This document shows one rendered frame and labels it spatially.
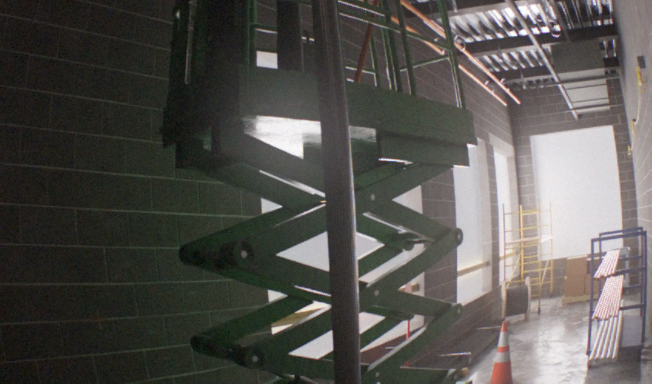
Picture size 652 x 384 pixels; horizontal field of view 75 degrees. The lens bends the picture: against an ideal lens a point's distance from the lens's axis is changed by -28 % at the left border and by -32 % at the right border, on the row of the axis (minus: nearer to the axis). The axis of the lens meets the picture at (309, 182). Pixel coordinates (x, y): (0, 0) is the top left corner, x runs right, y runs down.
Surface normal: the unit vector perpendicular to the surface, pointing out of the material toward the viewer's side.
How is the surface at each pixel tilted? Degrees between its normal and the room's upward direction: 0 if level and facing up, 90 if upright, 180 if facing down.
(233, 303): 90
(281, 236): 90
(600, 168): 90
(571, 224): 90
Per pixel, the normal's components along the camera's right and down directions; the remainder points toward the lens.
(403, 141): 0.63, -0.12
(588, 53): -0.57, -0.06
